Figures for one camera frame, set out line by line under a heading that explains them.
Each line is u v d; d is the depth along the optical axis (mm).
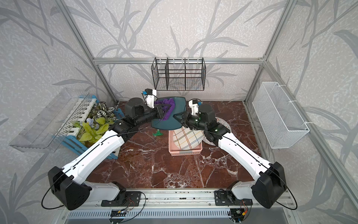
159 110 609
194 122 620
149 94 611
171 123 667
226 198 666
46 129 655
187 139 930
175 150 889
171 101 703
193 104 679
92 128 737
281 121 618
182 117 650
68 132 643
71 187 376
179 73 1052
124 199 684
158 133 990
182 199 751
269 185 388
